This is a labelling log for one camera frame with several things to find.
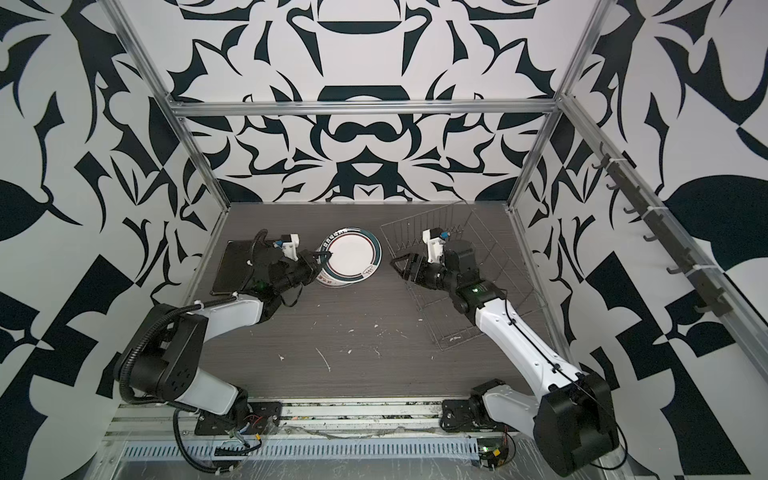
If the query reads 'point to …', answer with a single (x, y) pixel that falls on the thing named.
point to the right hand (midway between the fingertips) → (399, 264)
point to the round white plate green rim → (355, 256)
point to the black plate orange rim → (234, 267)
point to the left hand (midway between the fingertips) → (333, 247)
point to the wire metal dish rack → (439, 306)
